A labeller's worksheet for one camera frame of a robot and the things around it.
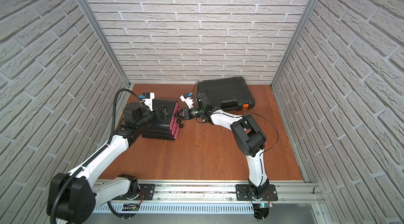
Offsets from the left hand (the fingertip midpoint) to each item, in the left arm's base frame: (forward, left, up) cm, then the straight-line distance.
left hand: (170, 104), depth 79 cm
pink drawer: (-5, -1, -13) cm, 14 cm away
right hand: (0, -3, -9) cm, 10 cm away
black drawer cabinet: (-2, +9, -23) cm, 24 cm away
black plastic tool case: (+23, -36, -17) cm, 46 cm away
